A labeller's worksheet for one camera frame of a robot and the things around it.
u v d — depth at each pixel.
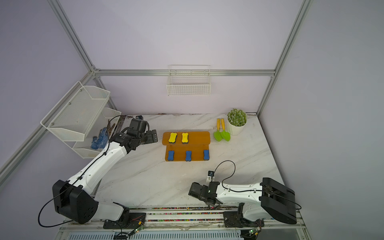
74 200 0.41
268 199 0.42
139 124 0.62
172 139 0.88
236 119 0.98
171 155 0.96
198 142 0.87
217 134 1.09
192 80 0.95
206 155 0.96
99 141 0.88
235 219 0.73
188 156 0.96
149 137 0.73
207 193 0.60
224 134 1.08
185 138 0.87
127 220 0.69
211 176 0.74
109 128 0.95
